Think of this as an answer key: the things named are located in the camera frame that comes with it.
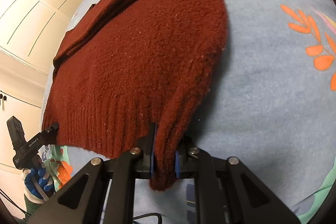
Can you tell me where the dark red knit sweater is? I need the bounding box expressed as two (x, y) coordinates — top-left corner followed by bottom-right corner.
(42, 0), (228, 191)

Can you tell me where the blue-white gloved left hand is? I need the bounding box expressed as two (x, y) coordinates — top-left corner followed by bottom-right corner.
(22, 156), (55, 205)

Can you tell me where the blue patterned bed cover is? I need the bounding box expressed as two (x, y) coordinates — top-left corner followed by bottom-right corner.
(39, 0), (336, 224)

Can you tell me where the white sliding-door wardrobe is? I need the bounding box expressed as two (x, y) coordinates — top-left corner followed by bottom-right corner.
(1, 0), (83, 74)

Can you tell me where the black cable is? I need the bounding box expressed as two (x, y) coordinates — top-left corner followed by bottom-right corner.
(132, 212), (162, 224)

